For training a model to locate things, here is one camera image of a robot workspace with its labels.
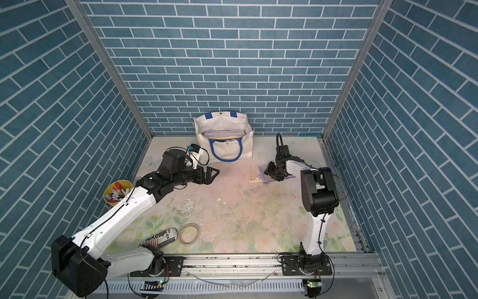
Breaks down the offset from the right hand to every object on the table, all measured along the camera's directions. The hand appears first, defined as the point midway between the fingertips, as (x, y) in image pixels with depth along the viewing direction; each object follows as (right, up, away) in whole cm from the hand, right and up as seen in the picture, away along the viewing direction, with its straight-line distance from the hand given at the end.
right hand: (268, 174), depth 102 cm
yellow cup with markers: (-69, -5, -21) cm, 72 cm away
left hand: (-24, +4, -25) cm, 35 cm away
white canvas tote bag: (-23, +13, -6) cm, 27 cm away
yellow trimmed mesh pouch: (-8, -1, 0) cm, 8 cm away
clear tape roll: (-38, -25, -19) cm, 49 cm away
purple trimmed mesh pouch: (-24, +22, +1) cm, 33 cm away
